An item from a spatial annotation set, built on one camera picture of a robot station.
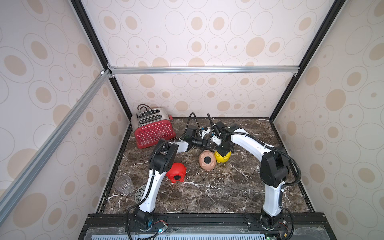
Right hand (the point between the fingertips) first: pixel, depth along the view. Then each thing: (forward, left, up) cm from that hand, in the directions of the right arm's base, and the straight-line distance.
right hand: (228, 150), depth 92 cm
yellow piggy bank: (-7, +5, 0) cm, 9 cm away
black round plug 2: (-8, +13, +1) cm, 15 cm away
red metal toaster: (+9, +48, +12) cm, 50 cm away
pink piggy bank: (-12, +13, -1) cm, 18 cm away
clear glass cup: (-22, +61, -5) cm, 65 cm away
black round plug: (-18, +30, -2) cm, 35 cm away
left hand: (+2, +6, +1) cm, 6 cm away
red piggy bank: (-17, +30, +2) cm, 34 cm away
